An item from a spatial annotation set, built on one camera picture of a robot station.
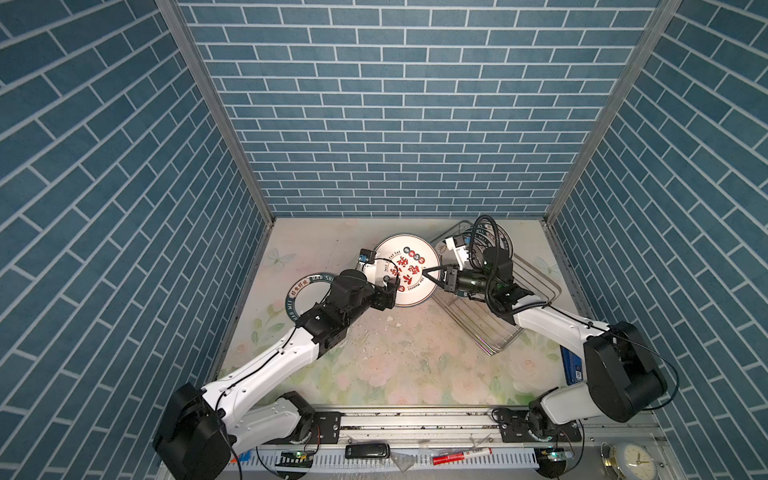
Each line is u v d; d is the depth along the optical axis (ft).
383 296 2.24
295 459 2.37
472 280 2.34
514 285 2.27
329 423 2.42
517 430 2.39
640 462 2.18
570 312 1.78
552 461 2.33
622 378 1.42
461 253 2.47
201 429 1.25
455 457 2.27
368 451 2.42
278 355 1.60
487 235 3.08
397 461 2.28
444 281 2.43
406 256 2.58
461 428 2.47
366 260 2.17
